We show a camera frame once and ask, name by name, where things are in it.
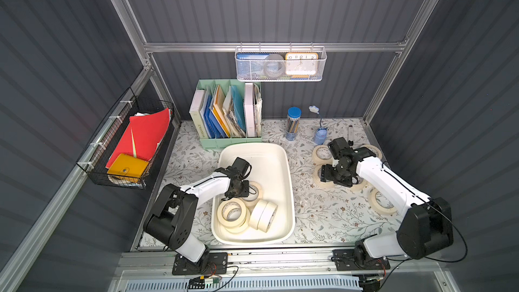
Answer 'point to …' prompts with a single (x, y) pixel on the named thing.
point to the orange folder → (219, 111)
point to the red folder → (142, 136)
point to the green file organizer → (232, 109)
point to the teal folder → (238, 92)
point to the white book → (194, 111)
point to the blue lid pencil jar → (293, 122)
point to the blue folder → (214, 129)
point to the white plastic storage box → (272, 168)
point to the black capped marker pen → (351, 142)
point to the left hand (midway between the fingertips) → (242, 191)
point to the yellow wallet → (128, 165)
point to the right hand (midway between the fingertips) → (333, 179)
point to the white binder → (249, 109)
